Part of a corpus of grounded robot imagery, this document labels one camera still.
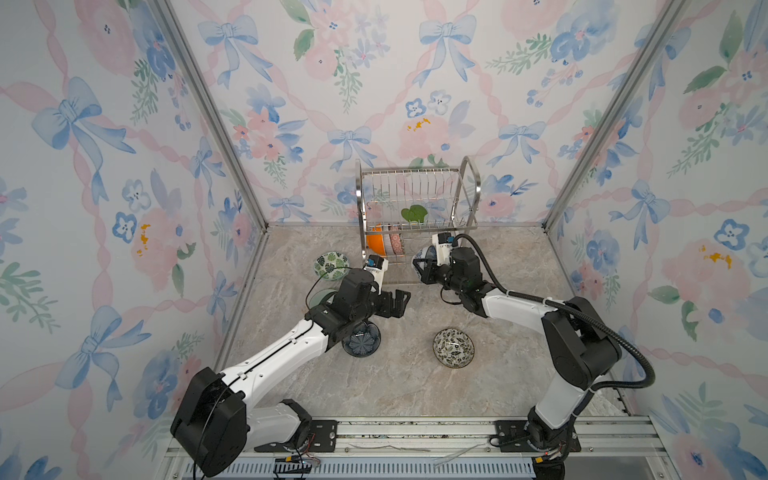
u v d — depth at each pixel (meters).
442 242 0.80
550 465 0.72
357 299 0.61
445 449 0.73
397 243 0.98
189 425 0.42
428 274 0.80
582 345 0.48
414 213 0.86
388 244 0.98
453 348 0.88
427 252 0.88
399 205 1.11
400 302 0.71
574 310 0.51
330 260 1.07
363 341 0.89
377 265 0.70
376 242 0.98
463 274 0.72
